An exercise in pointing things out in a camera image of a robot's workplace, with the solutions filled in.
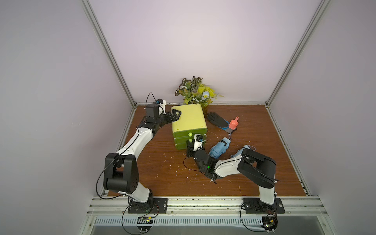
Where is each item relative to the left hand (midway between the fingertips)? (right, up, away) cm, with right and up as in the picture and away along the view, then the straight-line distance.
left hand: (177, 113), depth 86 cm
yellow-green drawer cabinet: (+9, -3, -1) cm, 9 cm away
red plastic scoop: (+40, -7, +20) cm, 45 cm away
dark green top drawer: (+7, -11, -7) cm, 15 cm away
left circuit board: (-15, -56, -15) cm, 60 cm away
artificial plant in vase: (+10, +15, +15) cm, 23 cm away
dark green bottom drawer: (+2, -20, 0) cm, 20 cm away
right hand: (+7, -15, -1) cm, 17 cm away
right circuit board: (+47, -53, -17) cm, 73 cm away
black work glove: (+30, -6, +22) cm, 38 cm away
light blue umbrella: (+25, -23, +3) cm, 34 cm away
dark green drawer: (+3, -16, -1) cm, 17 cm away
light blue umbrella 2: (+43, -22, +5) cm, 48 cm away
